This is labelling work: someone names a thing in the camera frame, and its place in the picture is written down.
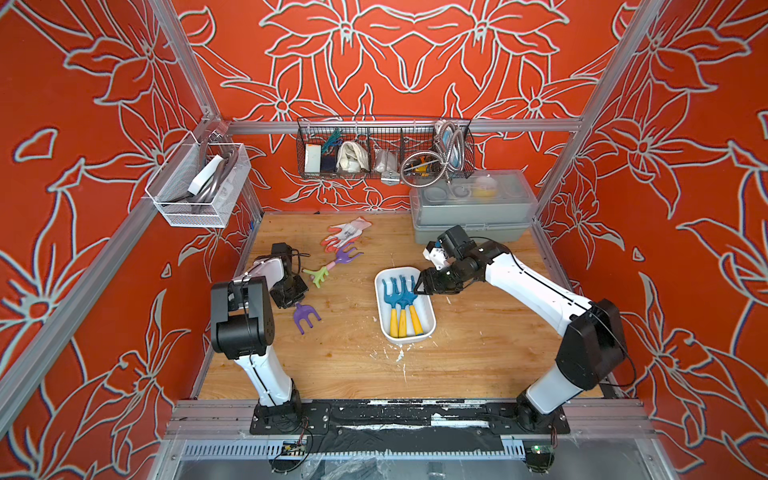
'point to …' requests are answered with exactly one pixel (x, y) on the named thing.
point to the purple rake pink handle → (301, 313)
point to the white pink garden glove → (344, 233)
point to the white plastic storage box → (404, 314)
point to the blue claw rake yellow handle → (393, 298)
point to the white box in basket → (312, 158)
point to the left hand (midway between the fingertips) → (298, 297)
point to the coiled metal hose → (422, 169)
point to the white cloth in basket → (352, 157)
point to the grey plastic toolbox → (494, 205)
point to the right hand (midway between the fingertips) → (417, 289)
